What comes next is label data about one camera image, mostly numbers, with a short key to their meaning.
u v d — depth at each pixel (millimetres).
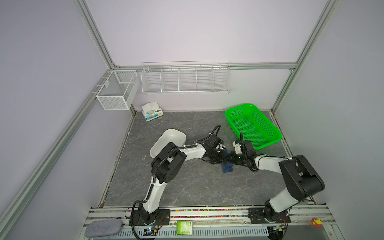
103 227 695
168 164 533
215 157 830
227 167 903
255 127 1117
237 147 879
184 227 694
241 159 804
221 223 736
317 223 674
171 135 1032
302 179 463
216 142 790
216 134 890
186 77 1021
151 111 1140
